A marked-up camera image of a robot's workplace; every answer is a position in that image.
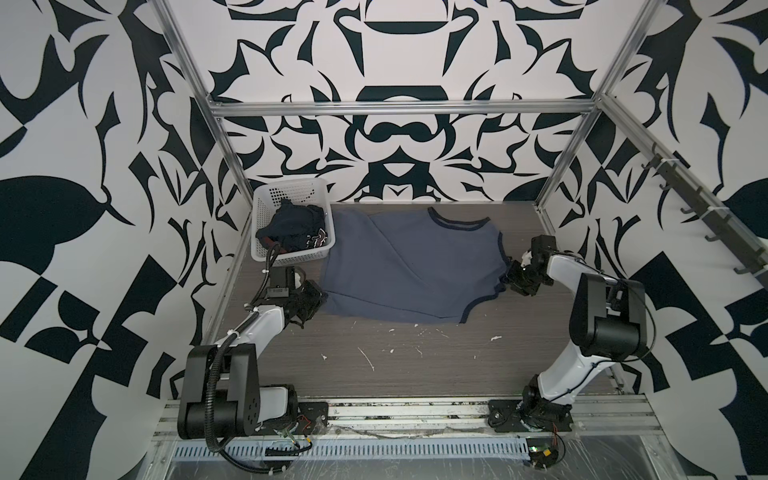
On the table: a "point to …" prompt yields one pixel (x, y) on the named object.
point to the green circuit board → (543, 451)
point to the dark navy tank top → (292, 224)
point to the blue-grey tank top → (408, 264)
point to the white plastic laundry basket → (266, 199)
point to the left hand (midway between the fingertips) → (329, 288)
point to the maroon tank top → (268, 242)
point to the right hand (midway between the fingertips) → (510, 277)
